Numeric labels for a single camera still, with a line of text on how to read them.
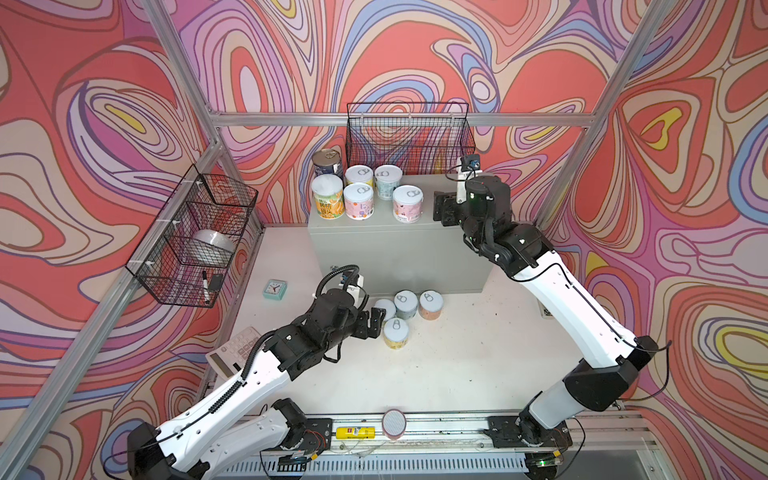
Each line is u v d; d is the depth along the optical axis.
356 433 0.72
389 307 0.91
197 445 0.40
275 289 0.99
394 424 0.71
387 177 0.77
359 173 0.77
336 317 0.55
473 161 0.54
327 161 0.73
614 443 0.72
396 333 0.86
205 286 0.72
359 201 0.70
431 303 0.91
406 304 0.91
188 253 0.72
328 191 0.69
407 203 0.70
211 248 0.70
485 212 0.47
